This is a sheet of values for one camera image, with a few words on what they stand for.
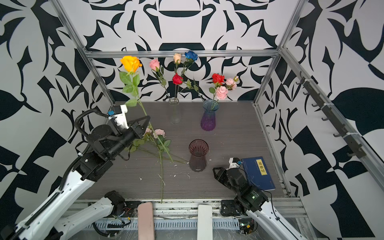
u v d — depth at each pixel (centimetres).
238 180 59
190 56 83
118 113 53
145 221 70
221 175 71
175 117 106
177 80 79
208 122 100
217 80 87
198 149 74
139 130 54
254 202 56
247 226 71
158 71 80
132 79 58
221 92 79
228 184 68
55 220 41
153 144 96
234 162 74
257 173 83
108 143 46
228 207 74
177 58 85
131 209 73
